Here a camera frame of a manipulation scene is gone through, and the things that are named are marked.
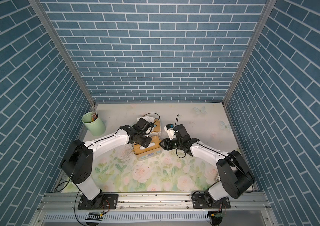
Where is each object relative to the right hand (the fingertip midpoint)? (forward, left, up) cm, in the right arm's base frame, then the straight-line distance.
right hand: (163, 143), depth 86 cm
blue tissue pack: (-5, +8, -6) cm, 11 cm away
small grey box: (-16, -33, -7) cm, 37 cm away
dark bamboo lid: (+4, +6, -2) cm, 8 cm away
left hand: (+1, +8, -2) cm, 9 cm away
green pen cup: (+9, +46, 0) cm, 47 cm away
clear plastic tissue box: (-8, +14, -3) cm, 17 cm away
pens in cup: (+11, +46, +9) cm, 48 cm away
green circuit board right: (-33, -32, -10) cm, 47 cm away
